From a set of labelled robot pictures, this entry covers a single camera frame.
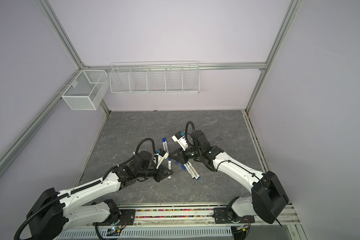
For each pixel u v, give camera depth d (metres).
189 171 0.89
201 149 0.62
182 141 0.69
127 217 0.74
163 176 0.71
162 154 0.71
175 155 0.71
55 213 0.40
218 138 1.05
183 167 0.91
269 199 0.41
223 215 0.74
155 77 0.99
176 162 0.92
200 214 0.76
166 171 0.75
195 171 0.89
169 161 0.75
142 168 0.63
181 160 0.67
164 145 0.99
